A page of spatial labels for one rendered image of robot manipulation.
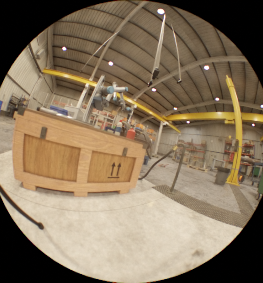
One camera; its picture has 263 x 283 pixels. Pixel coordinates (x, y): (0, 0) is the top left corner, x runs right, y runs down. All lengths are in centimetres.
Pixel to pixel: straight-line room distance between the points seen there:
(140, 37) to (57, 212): 882
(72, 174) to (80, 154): 14
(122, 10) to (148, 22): 204
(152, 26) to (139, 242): 860
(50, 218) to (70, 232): 12
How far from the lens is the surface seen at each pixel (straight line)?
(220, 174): 258
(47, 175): 63
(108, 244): 47
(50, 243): 47
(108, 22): 882
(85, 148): 54
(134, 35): 855
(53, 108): 96
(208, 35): 862
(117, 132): 107
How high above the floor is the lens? 43
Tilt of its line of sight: 2 degrees up
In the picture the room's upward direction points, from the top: 14 degrees clockwise
